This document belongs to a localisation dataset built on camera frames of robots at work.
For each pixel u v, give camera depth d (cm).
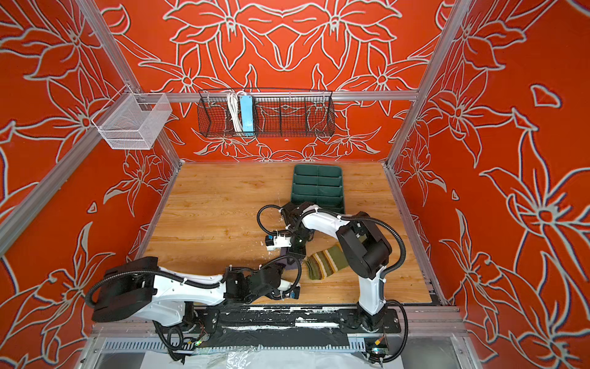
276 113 98
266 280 60
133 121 92
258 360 67
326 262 85
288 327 73
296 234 76
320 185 104
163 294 45
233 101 87
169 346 59
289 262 81
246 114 90
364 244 49
